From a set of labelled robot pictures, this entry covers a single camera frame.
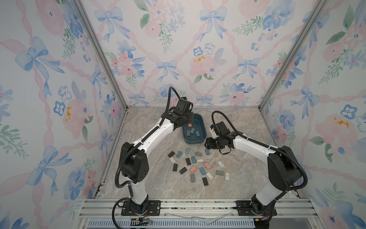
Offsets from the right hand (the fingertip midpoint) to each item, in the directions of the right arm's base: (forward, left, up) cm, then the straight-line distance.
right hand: (208, 144), depth 91 cm
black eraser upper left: (-4, +24, -6) cm, 25 cm away
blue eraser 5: (-7, +10, -7) cm, 14 cm away
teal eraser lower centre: (-14, +4, -8) cm, 17 cm away
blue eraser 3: (-2, 0, -7) cm, 8 cm away
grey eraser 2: (-15, -6, -8) cm, 18 cm away
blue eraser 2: (+14, +10, -5) cm, 18 cm away
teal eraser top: (-1, +13, -6) cm, 15 cm away
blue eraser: (+12, +7, -6) cm, 15 cm away
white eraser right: (-10, -8, -7) cm, 15 cm away
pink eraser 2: (-14, +10, -7) cm, 18 cm away
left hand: (+11, +11, +15) cm, 22 cm away
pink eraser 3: (-11, +1, -6) cm, 13 cm away
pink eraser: (+19, +12, -5) cm, 23 cm away
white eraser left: (-8, +23, -6) cm, 25 cm away
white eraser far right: (-17, -10, -7) cm, 21 cm away
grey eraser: (+12, +13, -5) cm, 19 cm away
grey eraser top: (-3, +7, -7) cm, 11 cm away
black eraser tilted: (-15, +16, -6) cm, 23 cm away
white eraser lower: (-18, 0, -6) cm, 19 cm away
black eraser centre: (-10, +13, -7) cm, 17 cm away
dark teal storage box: (+21, +5, -6) cm, 22 cm away
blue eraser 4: (-4, +19, -6) cm, 21 cm away
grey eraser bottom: (-19, +10, -7) cm, 23 cm away
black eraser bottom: (-21, +3, -8) cm, 22 cm away
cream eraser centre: (-8, +6, -6) cm, 12 cm away
